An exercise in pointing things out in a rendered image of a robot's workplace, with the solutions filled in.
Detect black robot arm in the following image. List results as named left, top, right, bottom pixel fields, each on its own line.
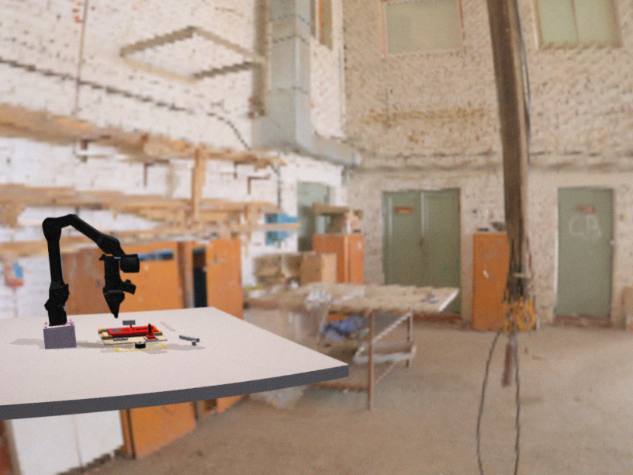
left=42, top=214, right=140, bottom=327

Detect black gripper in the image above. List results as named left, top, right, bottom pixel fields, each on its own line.
left=103, top=272, right=125, bottom=318

